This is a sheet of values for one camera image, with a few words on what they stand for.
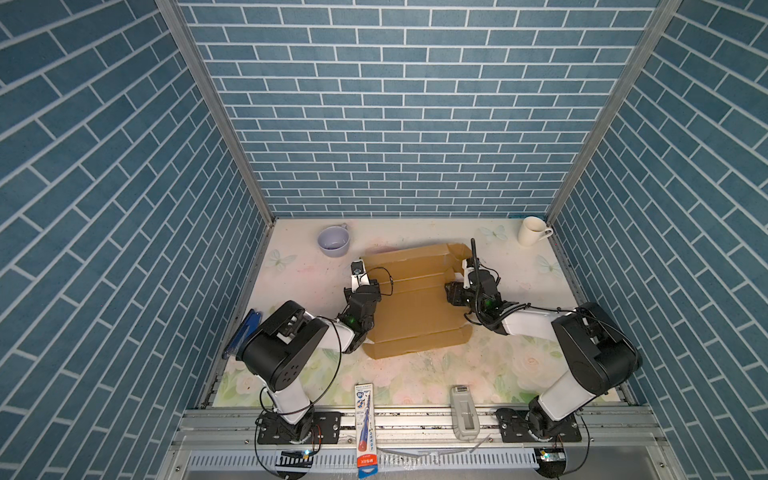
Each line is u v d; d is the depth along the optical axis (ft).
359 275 2.53
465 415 2.44
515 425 2.42
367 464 2.23
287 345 1.56
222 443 2.38
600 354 1.52
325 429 2.41
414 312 3.29
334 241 3.62
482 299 2.39
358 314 2.31
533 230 3.47
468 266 2.84
